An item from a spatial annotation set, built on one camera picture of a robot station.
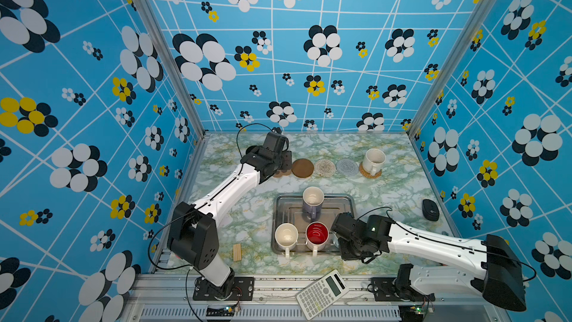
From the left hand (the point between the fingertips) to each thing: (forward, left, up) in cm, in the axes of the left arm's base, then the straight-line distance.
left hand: (289, 155), depth 86 cm
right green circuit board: (-48, -40, -21) cm, 65 cm away
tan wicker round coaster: (+3, -36, -18) cm, 40 cm away
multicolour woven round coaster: (+8, -17, -19) cm, 26 cm away
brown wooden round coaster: (+8, -6, -19) cm, 21 cm away
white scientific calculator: (-44, -11, -19) cm, 49 cm away
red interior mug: (-24, -11, -18) cm, 32 cm away
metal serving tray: (-12, +1, -20) cm, 24 cm away
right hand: (-32, -20, -14) cm, 40 cm away
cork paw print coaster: (+6, +4, -20) cm, 21 cm away
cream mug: (+9, -39, -15) cm, 43 cm away
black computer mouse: (-14, -57, -17) cm, 61 cm away
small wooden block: (-30, +19, -19) cm, 41 cm away
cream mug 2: (-25, +1, -19) cm, 31 cm away
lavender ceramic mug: (-9, -10, -18) cm, 23 cm away
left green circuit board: (-48, +21, -21) cm, 57 cm away
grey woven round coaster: (+8, -28, -19) cm, 34 cm away
